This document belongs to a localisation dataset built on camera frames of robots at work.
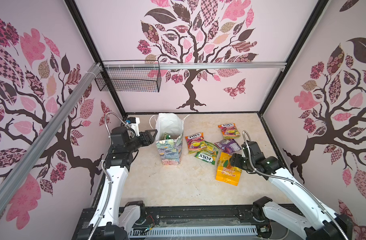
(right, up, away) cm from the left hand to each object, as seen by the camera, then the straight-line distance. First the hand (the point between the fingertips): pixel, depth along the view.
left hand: (154, 133), depth 74 cm
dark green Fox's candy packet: (+5, -3, +11) cm, 13 cm away
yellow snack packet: (+39, -23, +9) cm, 46 cm away
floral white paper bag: (+5, +3, +21) cm, 22 cm away
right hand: (+42, -14, +6) cm, 45 cm away
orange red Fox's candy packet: (+23, -8, +24) cm, 34 cm away
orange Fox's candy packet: (+47, +1, +30) cm, 56 cm away
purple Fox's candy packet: (+44, -9, +21) cm, 50 cm away
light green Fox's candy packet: (+30, -15, +19) cm, 38 cm away
